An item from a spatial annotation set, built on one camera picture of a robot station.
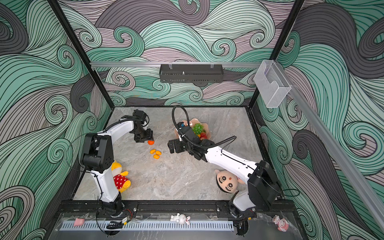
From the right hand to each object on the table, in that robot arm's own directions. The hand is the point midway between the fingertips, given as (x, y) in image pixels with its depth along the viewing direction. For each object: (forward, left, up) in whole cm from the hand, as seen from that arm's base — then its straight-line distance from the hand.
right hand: (175, 142), depth 80 cm
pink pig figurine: (-35, -51, -13) cm, 63 cm away
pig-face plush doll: (-17, -28, -8) cm, 34 cm away
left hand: (+10, +19, -11) cm, 24 cm away
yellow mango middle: (+2, +12, -15) cm, 20 cm away
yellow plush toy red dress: (-17, +29, -11) cm, 35 cm away
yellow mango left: (+3, +16, -16) cm, 23 cm away
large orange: (+9, +18, -15) cm, 25 cm away
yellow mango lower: (-1, +13, -16) cm, 21 cm away
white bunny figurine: (-33, -4, -13) cm, 36 cm away
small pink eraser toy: (-35, +44, -13) cm, 58 cm away
